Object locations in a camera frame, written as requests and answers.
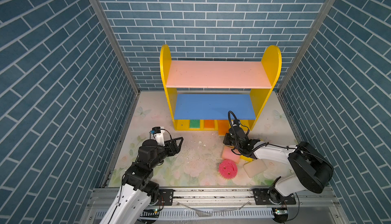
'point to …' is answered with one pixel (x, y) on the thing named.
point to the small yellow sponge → (247, 159)
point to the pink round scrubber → (227, 169)
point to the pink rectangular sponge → (227, 154)
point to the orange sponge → (208, 123)
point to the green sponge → (194, 123)
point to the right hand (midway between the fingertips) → (222, 134)
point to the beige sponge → (254, 167)
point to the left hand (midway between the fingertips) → (180, 140)
